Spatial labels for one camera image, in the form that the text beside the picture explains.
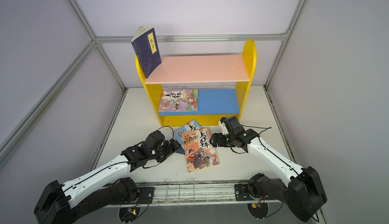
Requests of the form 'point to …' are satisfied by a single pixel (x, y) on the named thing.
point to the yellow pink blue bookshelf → (208, 88)
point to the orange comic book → (199, 150)
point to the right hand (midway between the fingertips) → (217, 139)
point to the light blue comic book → (191, 126)
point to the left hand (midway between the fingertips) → (177, 145)
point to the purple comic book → (179, 100)
